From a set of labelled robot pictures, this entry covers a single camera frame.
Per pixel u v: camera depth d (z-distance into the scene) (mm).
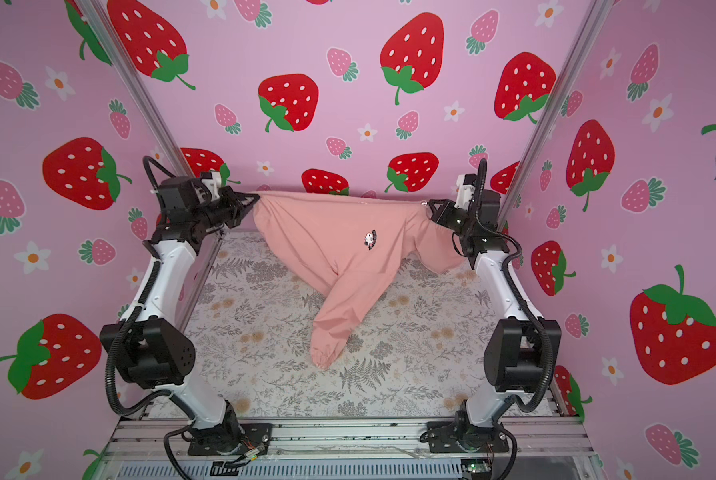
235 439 680
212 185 726
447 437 732
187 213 616
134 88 797
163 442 662
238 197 736
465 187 731
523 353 459
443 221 731
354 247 860
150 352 470
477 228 630
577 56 748
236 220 737
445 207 716
